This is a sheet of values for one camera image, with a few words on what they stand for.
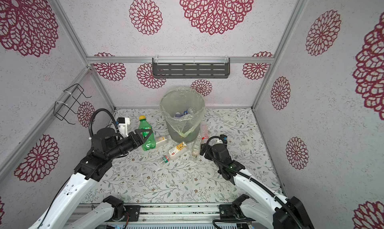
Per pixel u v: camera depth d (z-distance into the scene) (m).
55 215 0.39
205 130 1.01
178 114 1.03
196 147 0.92
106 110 0.55
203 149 0.75
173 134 0.93
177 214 0.75
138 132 0.60
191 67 0.98
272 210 0.42
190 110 1.00
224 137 0.74
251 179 0.51
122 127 0.61
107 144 0.49
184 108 1.00
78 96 0.83
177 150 0.90
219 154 0.62
